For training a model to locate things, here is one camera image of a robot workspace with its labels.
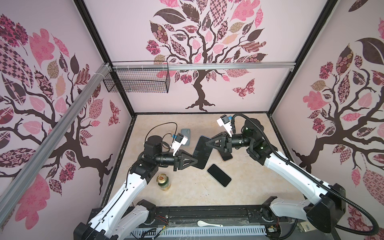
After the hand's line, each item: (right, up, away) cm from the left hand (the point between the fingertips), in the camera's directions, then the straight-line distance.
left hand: (196, 163), depth 63 cm
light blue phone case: (-7, +12, +45) cm, 47 cm away
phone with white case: (+14, -13, +24) cm, 31 cm away
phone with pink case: (+19, -3, +31) cm, 37 cm away
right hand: (+5, +9, -3) cm, 11 cm away
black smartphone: (+2, +6, -2) cm, 7 cm away
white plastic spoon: (+3, -31, +7) cm, 32 cm away
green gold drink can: (-17, -12, +12) cm, 24 cm away
